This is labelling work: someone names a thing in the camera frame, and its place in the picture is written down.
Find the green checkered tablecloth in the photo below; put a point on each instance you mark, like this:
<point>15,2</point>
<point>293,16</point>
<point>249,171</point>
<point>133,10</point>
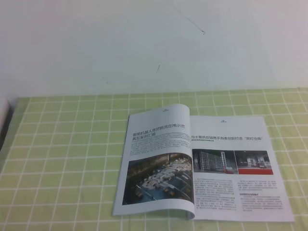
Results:
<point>62,154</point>

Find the magazine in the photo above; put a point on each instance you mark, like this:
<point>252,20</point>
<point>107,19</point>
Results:
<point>212,167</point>

